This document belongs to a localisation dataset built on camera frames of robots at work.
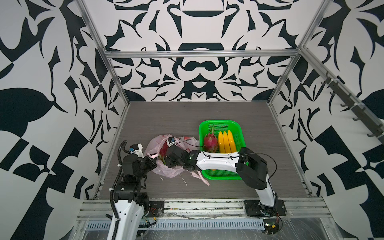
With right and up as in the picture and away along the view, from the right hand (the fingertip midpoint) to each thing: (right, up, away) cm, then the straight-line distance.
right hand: (166, 156), depth 84 cm
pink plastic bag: (-5, +5, +1) cm, 7 cm away
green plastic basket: (+42, +15, +11) cm, 46 cm away
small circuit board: (+51, -29, -13) cm, 61 cm away
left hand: (-4, +4, -6) cm, 8 cm away
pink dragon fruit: (+25, +7, +5) cm, 26 cm away
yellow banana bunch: (+35, +6, +10) cm, 37 cm away
